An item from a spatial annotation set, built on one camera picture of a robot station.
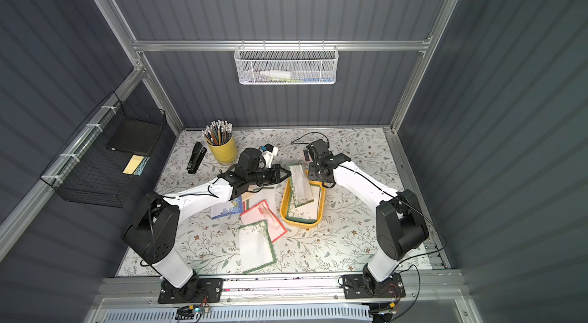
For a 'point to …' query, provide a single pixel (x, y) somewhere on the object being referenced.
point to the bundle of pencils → (217, 132)
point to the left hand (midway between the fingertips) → (294, 175)
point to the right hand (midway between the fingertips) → (316, 173)
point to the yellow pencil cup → (225, 154)
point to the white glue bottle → (276, 73)
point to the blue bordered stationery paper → (225, 208)
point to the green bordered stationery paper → (267, 194)
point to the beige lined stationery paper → (246, 195)
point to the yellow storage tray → (283, 210)
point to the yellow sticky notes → (136, 164)
